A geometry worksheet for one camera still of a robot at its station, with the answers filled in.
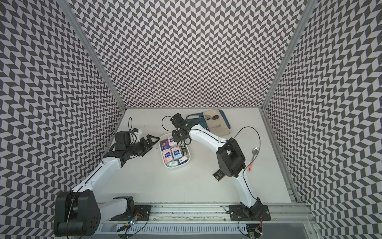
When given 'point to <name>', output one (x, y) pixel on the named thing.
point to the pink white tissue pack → (172, 143)
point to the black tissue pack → (219, 175)
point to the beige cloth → (219, 126)
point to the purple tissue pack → (164, 145)
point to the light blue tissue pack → (173, 164)
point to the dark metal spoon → (214, 117)
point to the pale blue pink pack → (176, 152)
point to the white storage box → (165, 138)
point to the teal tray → (202, 121)
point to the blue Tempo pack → (183, 160)
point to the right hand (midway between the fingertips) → (178, 138)
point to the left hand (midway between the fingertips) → (155, 143)
